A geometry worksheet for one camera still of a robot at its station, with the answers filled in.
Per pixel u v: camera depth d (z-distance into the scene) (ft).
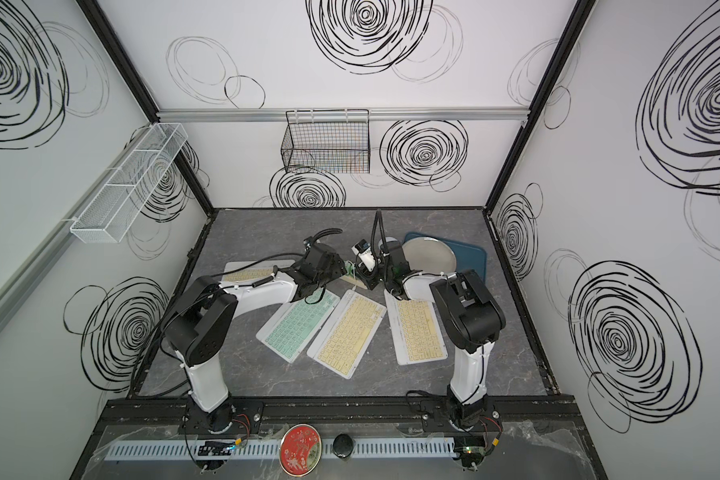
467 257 3.43
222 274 3.34
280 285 2.08
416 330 2.90
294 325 2.92
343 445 2.03
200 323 1.59
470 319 1.65
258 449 2.10
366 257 2.80
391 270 2.54
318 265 2.41
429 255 3.49
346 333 2.84
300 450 2.19
